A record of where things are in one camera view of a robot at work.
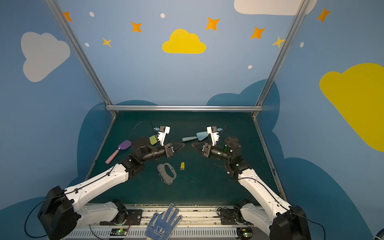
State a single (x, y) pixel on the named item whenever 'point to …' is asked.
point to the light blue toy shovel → (200, 136)
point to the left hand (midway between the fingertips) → (185, 146)
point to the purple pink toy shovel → (123, 146)
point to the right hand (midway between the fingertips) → (194, 143)
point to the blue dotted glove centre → (162, 225)
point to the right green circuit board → (244, 233)
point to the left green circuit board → (118, 232)
